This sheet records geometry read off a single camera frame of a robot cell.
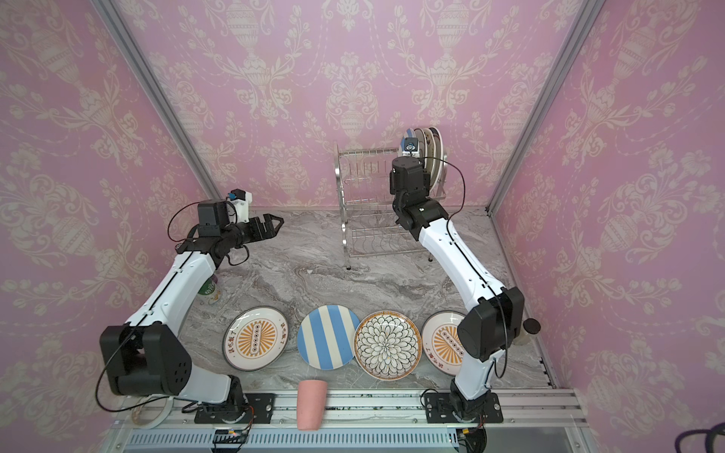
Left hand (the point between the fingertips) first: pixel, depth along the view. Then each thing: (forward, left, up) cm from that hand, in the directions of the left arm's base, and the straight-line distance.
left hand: (272, 222), depth 83 cm
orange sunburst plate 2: (-27, -51, -24) cm, 63 cm away
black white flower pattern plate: (-27, -35, -24) cm, 51 cm away
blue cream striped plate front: (-24, -16, -26) cm, 39 cm away
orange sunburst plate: (-26, +5, -25) cm, 36 cm away
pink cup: (-43, -15, -20) cm, 50 cm away
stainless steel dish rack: (+20, -28, -21) cm, 41 cm away
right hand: (+9, -41, +15) cm, 44 cm away
